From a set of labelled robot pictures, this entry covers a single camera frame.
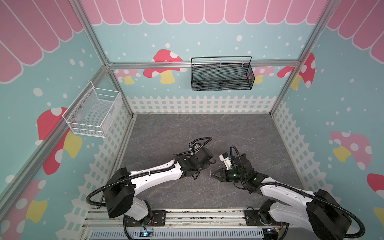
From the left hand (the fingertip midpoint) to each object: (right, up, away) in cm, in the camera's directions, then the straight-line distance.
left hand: (205, 164), depth 81 cm
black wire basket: (+5, +55, +14) cm, 57 cm away
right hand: (+2, -5, -3) cm, 6 cm away
